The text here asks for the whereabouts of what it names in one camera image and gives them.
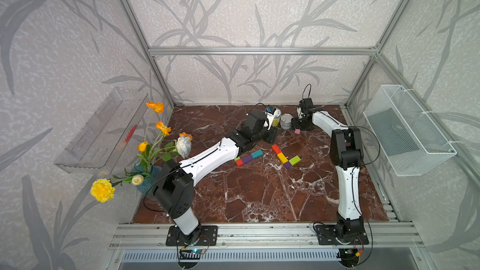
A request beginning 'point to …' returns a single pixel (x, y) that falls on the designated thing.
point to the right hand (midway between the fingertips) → (297, 125)
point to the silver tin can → (285, 120)
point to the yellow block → (282, 157)
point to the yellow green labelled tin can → (277, 114)
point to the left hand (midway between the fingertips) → (277, 128)
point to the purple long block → (247, 159)
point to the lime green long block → (237, 158)
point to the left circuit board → (194, 254)
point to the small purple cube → (287, 165)
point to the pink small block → (297, 131)
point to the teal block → (257, 154)
